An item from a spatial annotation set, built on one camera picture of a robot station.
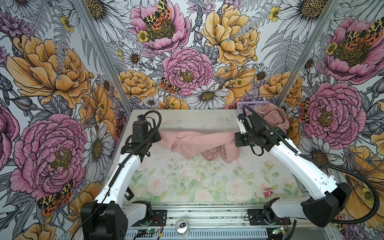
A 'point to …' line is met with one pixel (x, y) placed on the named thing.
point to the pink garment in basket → (275, 116)
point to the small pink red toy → (267, 192)
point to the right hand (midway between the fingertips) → (238, 143)
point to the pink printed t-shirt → (206, 145)
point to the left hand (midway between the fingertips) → (157, 136)
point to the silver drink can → (182, 228)
